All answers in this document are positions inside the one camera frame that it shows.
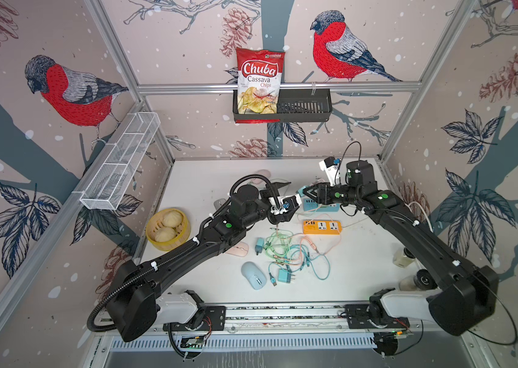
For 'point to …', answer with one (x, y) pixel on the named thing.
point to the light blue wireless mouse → (256, 277)
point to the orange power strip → (322, 227)
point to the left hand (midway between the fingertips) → (294, 187)
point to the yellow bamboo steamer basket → (155, 221)
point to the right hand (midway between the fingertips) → (306, 189)
